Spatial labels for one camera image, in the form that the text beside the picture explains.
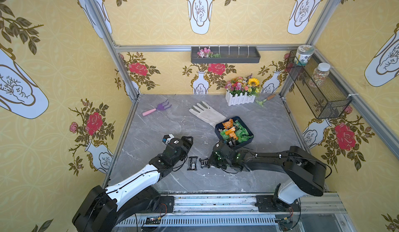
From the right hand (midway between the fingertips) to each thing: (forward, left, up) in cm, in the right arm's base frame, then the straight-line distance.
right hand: (208, 156), depth 87 cm
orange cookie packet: (+20, -12, +2) cm, 24 cm away
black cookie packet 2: (-4, +2, -1) cm, 4 cm away
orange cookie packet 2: (+15, -14, +1) cm, 21 cm away
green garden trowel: (+52, -47, -5) cm, 70 cm away
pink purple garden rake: (+38, +37, -4) cm, 53 cm away
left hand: (+6, +11, +8) cm, 15 cm away
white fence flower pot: (+44, -22, +9) cm, 50 cm away
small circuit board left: (-30, +25, -5) cm, 39 cm away
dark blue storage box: (+16, -7, -1) cm, 17 cm away
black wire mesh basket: (+27, -60, +24) cm, 70 cm away
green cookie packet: (+15, -20, +1) cm, 25 cm away
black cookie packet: (-4, +9, -1) cm, 9 cm away
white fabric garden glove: (+34, +2, -3) cm, 34 cm away
